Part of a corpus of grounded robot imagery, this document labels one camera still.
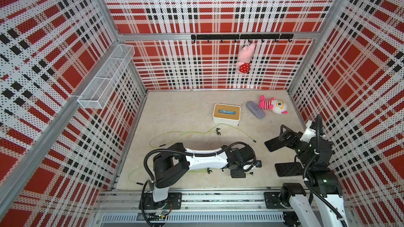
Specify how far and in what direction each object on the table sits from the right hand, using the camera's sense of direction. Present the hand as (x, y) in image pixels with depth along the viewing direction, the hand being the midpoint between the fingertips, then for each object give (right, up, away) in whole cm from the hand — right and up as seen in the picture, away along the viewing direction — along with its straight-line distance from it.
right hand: (291, 129), depth 71 cm
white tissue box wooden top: (-26, +5, +34) cm, 43 cm away
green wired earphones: (-33, -5, +28) cm, 43 cm away
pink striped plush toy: (+7, +10, +30) cm, 33 cm away
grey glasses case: (-6, +8, +36) cm, 37 cm away
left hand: (-21, -21, +11) cm, 32 cm away
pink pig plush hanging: (-16, +41, +22) cm, 49 cm away
